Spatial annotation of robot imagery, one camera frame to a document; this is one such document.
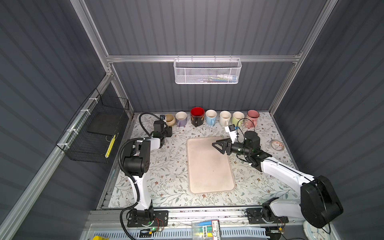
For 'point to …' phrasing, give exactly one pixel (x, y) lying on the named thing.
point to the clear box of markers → (208, 229)
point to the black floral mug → (197, 115)
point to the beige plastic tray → (209, 171)
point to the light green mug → (237, 118)
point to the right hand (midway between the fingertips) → (217, 143)
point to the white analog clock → (312, 232)
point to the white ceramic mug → (225, 118)
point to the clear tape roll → (277, 145)
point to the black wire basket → (90, 135)
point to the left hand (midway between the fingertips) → (169, 126)
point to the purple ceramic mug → (181, 118)
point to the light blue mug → (210, 116)
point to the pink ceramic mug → (254, 115)
